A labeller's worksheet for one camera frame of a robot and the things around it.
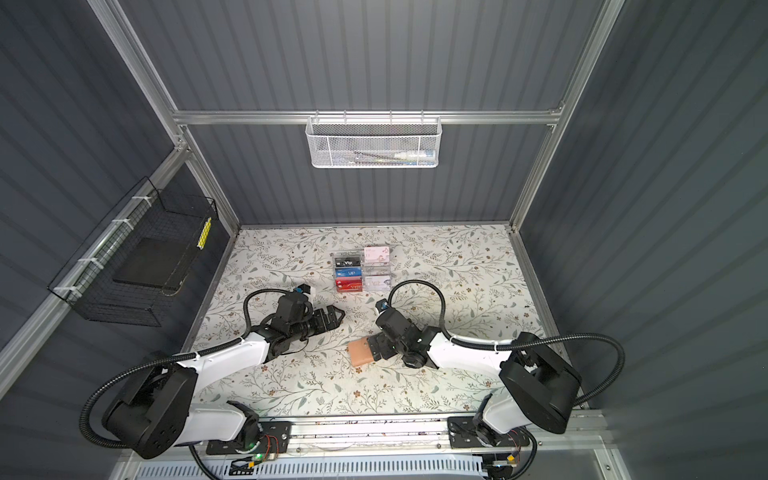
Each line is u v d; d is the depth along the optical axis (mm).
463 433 732
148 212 773
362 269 1003
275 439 722
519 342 475
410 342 650
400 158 911
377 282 998
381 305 768
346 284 991
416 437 754
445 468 705
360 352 863
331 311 808
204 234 831
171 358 463
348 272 991
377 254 1001
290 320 690
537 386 433
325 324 787
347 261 994
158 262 754
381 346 757
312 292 841
